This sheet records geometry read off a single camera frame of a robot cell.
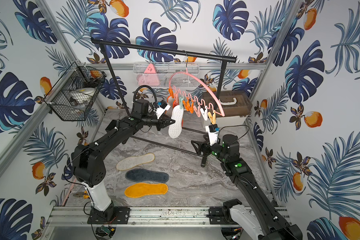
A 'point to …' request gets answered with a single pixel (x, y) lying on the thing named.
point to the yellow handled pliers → (83, 194)
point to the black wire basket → (77, 76)
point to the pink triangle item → (150, 77)
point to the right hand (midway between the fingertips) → (199, 137)
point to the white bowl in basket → (83, 95)
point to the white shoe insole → (175, 128)
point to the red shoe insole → (182, 122)
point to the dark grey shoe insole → (144, 174)
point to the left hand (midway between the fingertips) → (173, 118)
